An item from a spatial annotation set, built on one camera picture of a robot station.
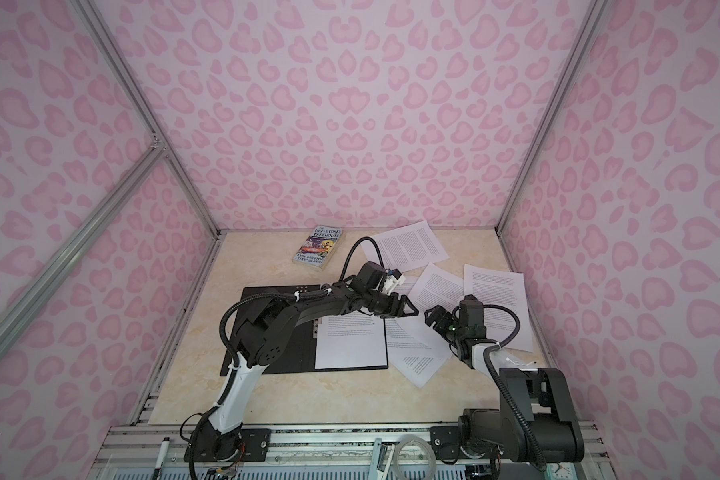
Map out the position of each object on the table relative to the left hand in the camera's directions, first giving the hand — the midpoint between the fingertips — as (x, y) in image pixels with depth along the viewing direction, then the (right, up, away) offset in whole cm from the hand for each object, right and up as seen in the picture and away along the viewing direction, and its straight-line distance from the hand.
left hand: (415, 310), depth 89 cm
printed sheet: (-19, -9, +2) cm, 21 cm away
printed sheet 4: (+9, +5, +14) cm, 18 cm away
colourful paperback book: (-33, +20, +24) cm, 45 cm away
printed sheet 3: (0, -12, +1) cm, 12 cm away
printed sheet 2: (+1, +19, +25) cm, 31 cm away
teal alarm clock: (+30, -33, -21) cm, 49 cm away
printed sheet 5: (+33, +5, +14) cm, 37 cm away
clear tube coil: (-3, -30, -13) cm, 33 cm away
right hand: (+6, -2, +2) cm, 7 cm away
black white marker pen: (-63, -32, -18) cm, 73 cm away
